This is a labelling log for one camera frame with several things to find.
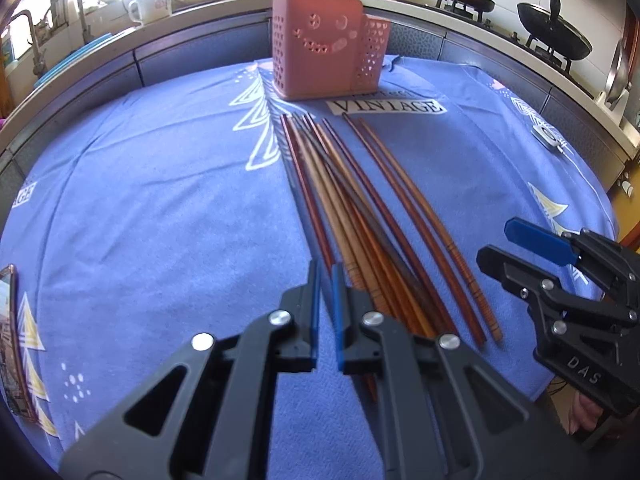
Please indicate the steel pot lid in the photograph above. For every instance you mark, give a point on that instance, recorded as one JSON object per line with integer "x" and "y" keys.
{"x": 618, "y": 77}

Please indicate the person's hand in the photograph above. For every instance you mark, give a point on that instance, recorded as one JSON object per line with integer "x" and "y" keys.
{"x": 583, "y": 414}

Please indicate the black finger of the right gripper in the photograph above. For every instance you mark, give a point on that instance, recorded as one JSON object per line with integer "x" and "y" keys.
{"x": 515, "y": 275}

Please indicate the white button device with cable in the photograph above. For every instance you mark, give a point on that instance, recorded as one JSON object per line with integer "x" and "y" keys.
{"x": 557, "y": 146}

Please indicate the white ceramic mug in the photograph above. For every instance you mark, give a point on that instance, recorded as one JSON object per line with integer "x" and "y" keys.
{"x": 143, "y": 12}

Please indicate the black wok with lid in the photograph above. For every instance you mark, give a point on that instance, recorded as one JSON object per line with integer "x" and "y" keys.
{"x": 546, "y": 25}

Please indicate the red-brown wooden chopstick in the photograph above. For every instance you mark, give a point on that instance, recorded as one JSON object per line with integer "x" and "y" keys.
{"x": 444, "y": 267}
{"x": 442, "y": 236}

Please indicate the blue printed tablecloth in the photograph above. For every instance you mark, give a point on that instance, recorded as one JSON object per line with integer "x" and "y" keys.
{"x": 168, "y": 212}

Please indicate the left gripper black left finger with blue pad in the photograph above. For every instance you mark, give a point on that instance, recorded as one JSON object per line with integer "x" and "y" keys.
{"x": 206, "y": 413}

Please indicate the reddish wooden chopstick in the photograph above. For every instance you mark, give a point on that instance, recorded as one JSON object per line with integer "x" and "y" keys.
{"x": 312, "y": 199}

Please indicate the smartphone with red case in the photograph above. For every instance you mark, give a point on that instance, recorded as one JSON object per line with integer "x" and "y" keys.
{"x": 13, "y": 380}

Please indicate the dark brown wooden chopstick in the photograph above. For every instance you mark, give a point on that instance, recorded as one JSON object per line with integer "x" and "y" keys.
{"x": 409, "y": 301}

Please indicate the light brown wooden chopstick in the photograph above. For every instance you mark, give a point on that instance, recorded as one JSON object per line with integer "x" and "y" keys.
{"x": 354, "y": 256}

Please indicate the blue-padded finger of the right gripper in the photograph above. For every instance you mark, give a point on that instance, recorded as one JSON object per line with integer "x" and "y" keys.
{"x": 553, "y": 247}

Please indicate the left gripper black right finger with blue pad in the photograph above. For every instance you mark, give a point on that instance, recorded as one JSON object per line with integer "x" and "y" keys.
{"x": 443, "y": 412}

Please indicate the black gas stove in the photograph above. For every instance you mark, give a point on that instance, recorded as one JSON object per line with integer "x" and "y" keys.
{"x": 506, "y": 24}

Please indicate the blue plastic basin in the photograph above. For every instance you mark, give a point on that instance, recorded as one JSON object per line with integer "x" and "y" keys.
{"x": 72, "y": 58}

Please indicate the pink perforated utensil holder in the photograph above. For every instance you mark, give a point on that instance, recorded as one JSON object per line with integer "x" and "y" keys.
{"x": 326, "y": 48}

